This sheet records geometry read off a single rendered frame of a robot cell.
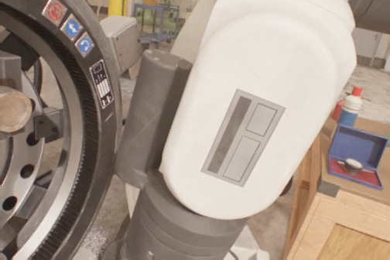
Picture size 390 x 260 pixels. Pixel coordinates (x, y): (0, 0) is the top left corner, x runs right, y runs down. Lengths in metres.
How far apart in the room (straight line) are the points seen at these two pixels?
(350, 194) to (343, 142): 0.21
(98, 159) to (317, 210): 0.65
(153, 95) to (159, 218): 0.08
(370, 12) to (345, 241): 0.76
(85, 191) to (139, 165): 0.46
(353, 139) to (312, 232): 0.34
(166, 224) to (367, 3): 0.32
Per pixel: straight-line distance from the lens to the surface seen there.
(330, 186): 0.84
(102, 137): 0.58
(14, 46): 0.56
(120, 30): 0.60
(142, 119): 0.17
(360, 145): 1.00
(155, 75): 0.16
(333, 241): 0.99
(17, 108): 0.31
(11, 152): 0.62
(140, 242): 0.21
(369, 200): 0.87
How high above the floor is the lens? 0.87
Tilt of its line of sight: 23 degrees down
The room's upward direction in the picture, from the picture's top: 9 degrees clockwise
